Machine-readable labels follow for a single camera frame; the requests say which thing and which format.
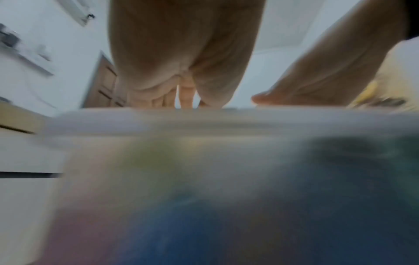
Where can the brown wooden door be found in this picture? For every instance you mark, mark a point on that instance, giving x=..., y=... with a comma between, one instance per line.
x=104, y=85

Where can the person's right hand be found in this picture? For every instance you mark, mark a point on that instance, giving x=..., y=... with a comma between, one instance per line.
x=343, y=51

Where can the blue plastic bag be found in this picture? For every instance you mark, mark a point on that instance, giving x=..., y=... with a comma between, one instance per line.
x=294, y=207

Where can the white cabinet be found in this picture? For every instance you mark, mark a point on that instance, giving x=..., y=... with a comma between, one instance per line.
x=19, y=207

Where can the person's left hand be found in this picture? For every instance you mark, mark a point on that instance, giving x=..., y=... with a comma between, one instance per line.
x=183, y=38

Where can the yellow-green bag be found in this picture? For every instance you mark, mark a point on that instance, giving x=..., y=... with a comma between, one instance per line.
x=154, y=157

